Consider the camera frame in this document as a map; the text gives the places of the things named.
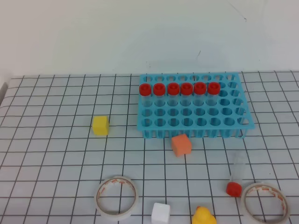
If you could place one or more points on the red capped tube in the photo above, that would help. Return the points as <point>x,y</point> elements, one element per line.
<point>159,92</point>
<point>186,96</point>
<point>200,93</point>
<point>145,92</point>
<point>212,93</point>
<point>173,90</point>
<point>234,186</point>

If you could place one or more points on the blue test tube rack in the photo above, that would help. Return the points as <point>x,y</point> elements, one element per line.
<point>166,116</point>

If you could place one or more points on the white grid cloth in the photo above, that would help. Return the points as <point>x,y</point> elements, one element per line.
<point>51,162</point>

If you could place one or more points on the orange foam cube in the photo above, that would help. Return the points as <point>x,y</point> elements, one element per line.
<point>181,145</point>

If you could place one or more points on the yellow foam cube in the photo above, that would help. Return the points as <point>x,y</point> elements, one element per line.
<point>100,125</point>

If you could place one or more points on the white foam cube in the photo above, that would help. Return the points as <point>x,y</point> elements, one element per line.
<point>160,213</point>

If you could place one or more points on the left white tape roll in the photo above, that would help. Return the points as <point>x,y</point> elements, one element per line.
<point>108,198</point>

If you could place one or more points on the white tape roll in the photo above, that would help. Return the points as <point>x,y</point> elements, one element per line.
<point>262,203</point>
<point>108,198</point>

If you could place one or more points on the yellow rubber duck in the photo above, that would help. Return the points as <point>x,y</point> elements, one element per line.
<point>203,215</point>

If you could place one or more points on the right white tape roll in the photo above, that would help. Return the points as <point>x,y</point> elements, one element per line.
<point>262,203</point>

